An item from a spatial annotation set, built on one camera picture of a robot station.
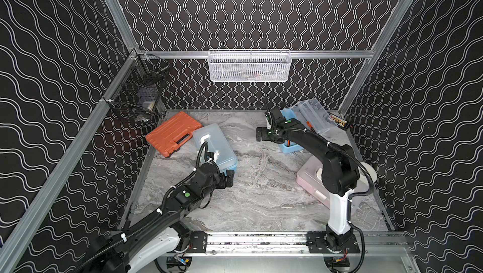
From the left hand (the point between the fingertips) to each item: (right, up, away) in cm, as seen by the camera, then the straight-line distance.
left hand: (226, 169), depth 80 cm
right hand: (+18, +14, +16) cm, 28 cm away
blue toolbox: (-8, +14, +14) cm, 22 cm away
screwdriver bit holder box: (+65, +22, +33) cm, 76 cm away
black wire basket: (-46, +35, +14) cm, 59 cm away
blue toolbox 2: (+46, +25, +24) cm, 57 cm away
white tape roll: (+71, -3, +15) cm, 73 cm away
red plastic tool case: (-34, +14, +23) cm, 43 cm away
